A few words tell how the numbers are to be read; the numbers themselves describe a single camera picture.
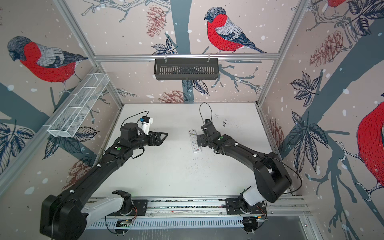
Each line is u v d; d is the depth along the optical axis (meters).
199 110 0.68
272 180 0.43
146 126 0.71
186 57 0.88
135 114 0.59
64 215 0.38
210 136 0.67
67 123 0.71
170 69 0.95
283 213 0.74
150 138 0.69
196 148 0.93
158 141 0.70
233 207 0.73
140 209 0.73
